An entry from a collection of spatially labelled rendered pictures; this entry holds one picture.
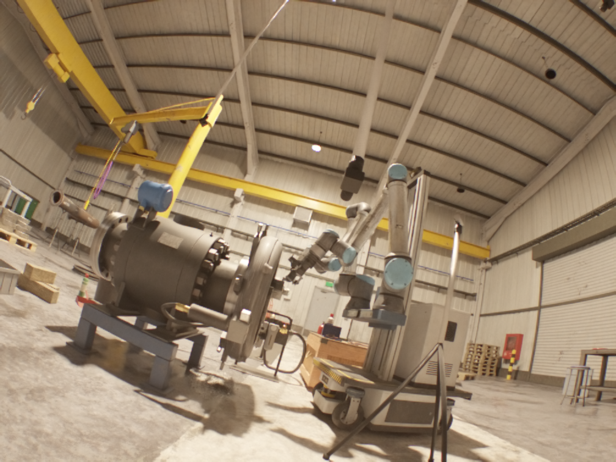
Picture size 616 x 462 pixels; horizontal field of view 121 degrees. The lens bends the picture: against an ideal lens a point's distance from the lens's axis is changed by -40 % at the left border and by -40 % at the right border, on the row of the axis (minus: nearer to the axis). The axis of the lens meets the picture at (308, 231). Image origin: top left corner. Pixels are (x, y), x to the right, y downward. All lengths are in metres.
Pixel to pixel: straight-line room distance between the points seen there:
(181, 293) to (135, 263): 0.31
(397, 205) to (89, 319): 1.76
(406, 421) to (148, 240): 1.74
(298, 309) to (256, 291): 11.08
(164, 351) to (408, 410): 1.32
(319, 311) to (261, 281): 11.01
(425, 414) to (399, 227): 1.10
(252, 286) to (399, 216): 0.85
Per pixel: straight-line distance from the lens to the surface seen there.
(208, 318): 1.34
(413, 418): 1.81
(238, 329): 1.31
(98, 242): 1.89
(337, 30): 9.41
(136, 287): 1.70
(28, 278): 2.57
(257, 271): 1.40
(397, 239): 1.57
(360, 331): 12.63
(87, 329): 1.67
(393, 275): 1.48
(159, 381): 1.50
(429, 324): 1.83
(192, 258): 1.55
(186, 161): 5.60
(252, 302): 1.37
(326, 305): 12.40
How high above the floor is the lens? 0.55
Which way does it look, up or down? 17 degrees up
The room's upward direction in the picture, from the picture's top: 17 degrees clockwise
